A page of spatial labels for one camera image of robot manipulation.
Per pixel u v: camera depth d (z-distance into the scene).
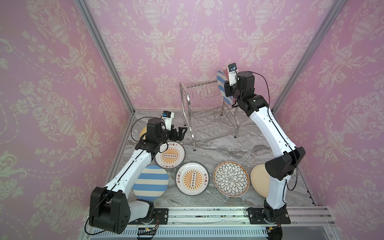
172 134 0.71
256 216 0.73
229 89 0.69
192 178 0.86
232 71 0.64
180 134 0.72
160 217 0.74
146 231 0.73
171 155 0.95
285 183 0.54
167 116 0.70
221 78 0.82
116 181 0.44
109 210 0.40
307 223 0.74
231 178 0.86
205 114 1.19
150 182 0.84
